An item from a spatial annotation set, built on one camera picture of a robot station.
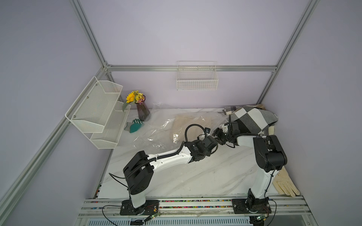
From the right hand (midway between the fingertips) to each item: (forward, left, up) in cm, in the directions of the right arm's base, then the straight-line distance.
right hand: (211, 136), depth 100 cm
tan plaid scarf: (+21, -39, +10) cm, 46 cm away
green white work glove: (+12, +57, +1) cm, 58 cm away
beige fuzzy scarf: (+12, +22, +2) cm, 26 cm away
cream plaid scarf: (+3, -42, +2) cm, 42 cm away
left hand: (-13, +8, +11) cm, 19 cm away
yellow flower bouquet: (+17, +54, +24) cm, 61 cm away
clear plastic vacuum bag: (+10, +34, -1) cm, 36 cm away
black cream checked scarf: (+9, -31, +7) cm, 33 cm away
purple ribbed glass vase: (+18, +51, +8) cm, 55 cm away
